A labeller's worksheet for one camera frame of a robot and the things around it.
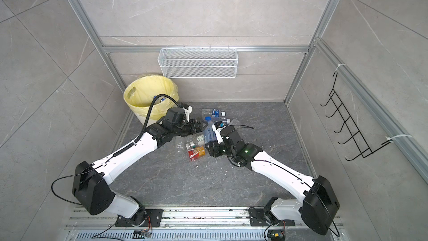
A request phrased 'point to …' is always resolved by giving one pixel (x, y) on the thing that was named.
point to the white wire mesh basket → (198, 62)
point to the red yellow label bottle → (194, 153)
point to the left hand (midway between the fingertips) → (203, 122)
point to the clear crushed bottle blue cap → (222, 120)
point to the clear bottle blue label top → (215, 113)
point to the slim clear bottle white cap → (179, 147)
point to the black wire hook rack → (356, 136)
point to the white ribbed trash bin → (139, 94)
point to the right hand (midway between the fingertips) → (209, 143)
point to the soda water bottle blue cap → (209, 133)
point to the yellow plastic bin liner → (139, 94)
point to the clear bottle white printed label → (199, 140)
